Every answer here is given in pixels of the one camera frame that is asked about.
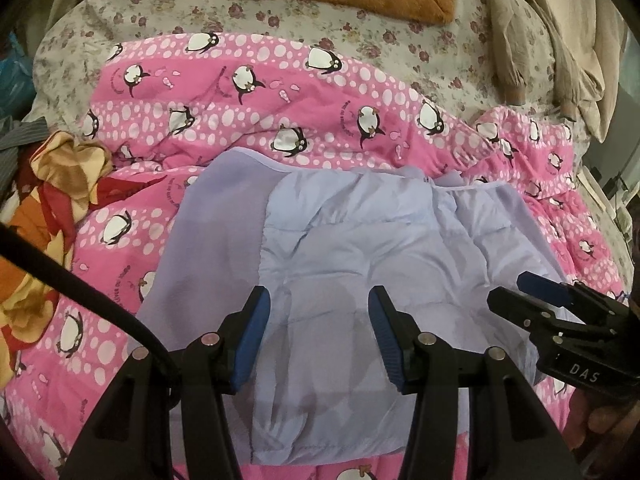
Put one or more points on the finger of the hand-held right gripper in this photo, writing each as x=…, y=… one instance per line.
x=515, y=307
x=545, y=287

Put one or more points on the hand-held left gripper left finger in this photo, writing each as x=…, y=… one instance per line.
x=250, y=340

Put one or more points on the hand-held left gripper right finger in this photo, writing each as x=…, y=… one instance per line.
x=387, y=340

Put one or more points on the lavender jacket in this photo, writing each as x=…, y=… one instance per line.
x=350, y=240

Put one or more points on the person's right hand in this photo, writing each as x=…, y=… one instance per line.
x=607, y=422

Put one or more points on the pink penguin print blanket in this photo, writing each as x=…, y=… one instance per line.
x=250, y=105

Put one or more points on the orange yellow cartoon blanket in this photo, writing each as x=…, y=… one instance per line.
x=50, y=200

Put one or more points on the beige garment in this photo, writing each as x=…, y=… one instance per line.
x=525, y=35

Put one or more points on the grey striped shirt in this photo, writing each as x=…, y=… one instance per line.
x=20, y=132

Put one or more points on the floral bed sheet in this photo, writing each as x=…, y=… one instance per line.
x=150, y=10

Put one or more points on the blue plastic bag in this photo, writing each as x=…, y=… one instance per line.
x=12, y=80

